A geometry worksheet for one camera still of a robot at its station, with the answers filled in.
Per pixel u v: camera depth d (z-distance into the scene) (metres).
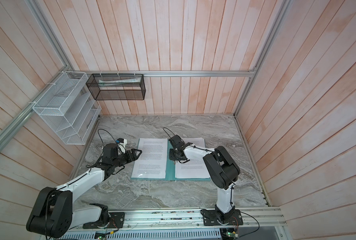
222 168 0.51
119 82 0.90
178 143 0.77
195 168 0.91
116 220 0.73
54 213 0.41
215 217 0.67
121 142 0.80
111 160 0.67
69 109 0.74
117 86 1.05
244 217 0.65
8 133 0.56
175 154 0.72
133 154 0.79
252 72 0.93
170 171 0.90
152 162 0.94
